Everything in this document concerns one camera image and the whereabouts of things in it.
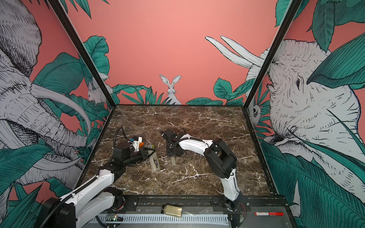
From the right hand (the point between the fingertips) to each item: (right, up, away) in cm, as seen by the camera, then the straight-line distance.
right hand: (168, 153), depth 89 cm
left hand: (-7, +4, -8) cm, 12 cm away
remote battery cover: (+3, -5, +2) cm, 6 cm away
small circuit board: (-24, -28, -19) cm, 41 cm away
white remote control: (-6, -2, -10) cm, 12 cm away
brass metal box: (+4, -23, -20) cm, 31 cm away
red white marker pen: (+56, -27, -17) cm, 65 cm away
